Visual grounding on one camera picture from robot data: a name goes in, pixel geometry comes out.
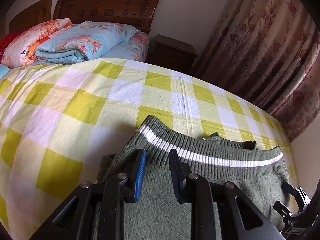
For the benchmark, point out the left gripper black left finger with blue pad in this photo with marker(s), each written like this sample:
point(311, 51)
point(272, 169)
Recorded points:
point(96, 211)

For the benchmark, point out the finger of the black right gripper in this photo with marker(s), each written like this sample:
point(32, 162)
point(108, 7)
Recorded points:
point(293, 191)

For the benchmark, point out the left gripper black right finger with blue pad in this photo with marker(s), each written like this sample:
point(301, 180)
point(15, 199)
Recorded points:
point(210, 203)

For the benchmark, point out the green knit sweater white stripe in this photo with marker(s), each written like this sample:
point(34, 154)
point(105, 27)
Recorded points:
point(258, 173)

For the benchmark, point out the yellow white checkered bed sheet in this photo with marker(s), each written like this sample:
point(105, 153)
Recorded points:
point(62, 125)

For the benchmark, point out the pink floral curtain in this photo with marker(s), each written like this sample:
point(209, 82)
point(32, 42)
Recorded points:
point(267, 52)

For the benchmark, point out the dark wooden nightstand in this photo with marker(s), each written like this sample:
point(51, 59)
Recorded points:
point(173, 54)

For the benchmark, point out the blue floral pillow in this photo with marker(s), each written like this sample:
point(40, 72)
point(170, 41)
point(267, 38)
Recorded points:
point(136, 48)

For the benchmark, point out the light blue floral folded quilt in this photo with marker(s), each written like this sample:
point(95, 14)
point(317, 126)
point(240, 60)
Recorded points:
point(86, 41)

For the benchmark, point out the pink orange floral quilt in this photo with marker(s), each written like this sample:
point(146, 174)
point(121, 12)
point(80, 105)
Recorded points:
point(21, 51)

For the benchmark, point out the dark wooden headboard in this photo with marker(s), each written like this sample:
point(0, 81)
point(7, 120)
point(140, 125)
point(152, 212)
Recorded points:
point(138, 13)

